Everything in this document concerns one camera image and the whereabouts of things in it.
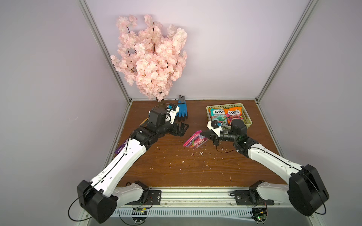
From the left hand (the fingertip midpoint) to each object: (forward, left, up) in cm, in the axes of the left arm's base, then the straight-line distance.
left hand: (183, 123), depth 72 cm
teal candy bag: (+21, -24, -19) cm, 37 cm away
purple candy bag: (-6, -7, -9) cm, 13 cm away
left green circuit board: (-37, +23, -32) cm, 54 cm away
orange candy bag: (+23, -36, -19) cm, 46 cm away
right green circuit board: (-37, -39, -29) cm, 61 cm away
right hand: (-2, -10, -4) cm, 11 cm away
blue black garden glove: (+28, +2, -26) cm, 38 cm away
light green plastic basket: (+20, -45, -21) cm, 54 cm away
